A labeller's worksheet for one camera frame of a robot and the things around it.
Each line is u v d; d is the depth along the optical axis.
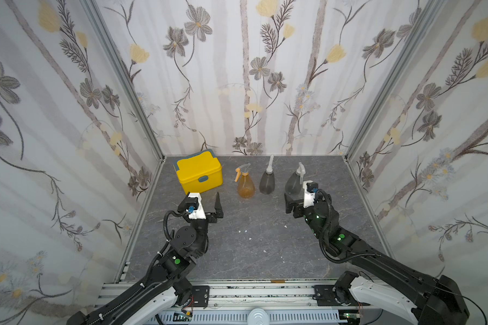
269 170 0.92
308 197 0.67
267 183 1.02
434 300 0.41
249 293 0.76
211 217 0.62
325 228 0.56
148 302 0.51
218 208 0.63
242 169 0.88
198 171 0.95
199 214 0.59
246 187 1.01
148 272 0.51
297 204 0.68
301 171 0.90
